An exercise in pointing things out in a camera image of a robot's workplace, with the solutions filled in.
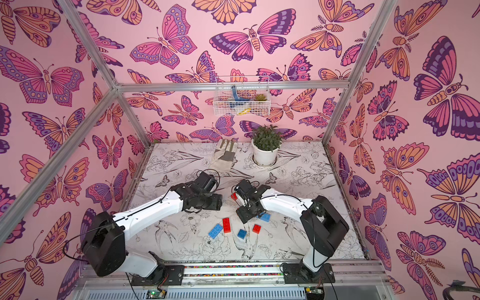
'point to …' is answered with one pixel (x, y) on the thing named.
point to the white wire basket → (242, 96)
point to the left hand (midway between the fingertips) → (219, 202)
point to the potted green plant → (266, 140)
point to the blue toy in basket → (235, 97)
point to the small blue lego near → (242, 234)
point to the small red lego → (257, 229)
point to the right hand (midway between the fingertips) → (248, 211)
